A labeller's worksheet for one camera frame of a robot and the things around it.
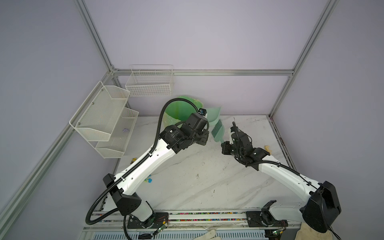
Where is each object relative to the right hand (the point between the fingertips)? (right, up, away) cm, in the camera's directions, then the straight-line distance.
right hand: (220, 143), depth 82 cm
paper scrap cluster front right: (-42, -22, +5) cm, 48 cm away
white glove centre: (-7, -43, -12) cm, 45 cm away
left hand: (-11, +6, -12) cm, 18 cm away
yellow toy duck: (+35, -5, +19) cm, 40 cm away
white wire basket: (-44, +40, +14) cm, 61 cm away
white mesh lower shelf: (-56, -2, -5) cm, 56 cm away
